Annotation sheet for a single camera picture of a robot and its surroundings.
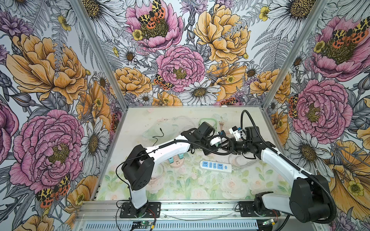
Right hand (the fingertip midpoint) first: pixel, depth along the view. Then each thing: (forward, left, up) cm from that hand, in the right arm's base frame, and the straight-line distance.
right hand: (221, 149), depth 81 cm
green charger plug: (-1, +4, +10) cm, 11 cm away
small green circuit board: (-31, +40, -14) cm, 52 cm away
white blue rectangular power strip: (-4, +2, -12) cm, 13 cm away
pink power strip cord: (-11, +35, -10) cm, 38 cm away
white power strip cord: (-1, -12, -15) cm, 19 cm away
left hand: (+1, +5, -2) cm, 5 cm away
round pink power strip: (-2, +25, -11) cm, 27 cm away
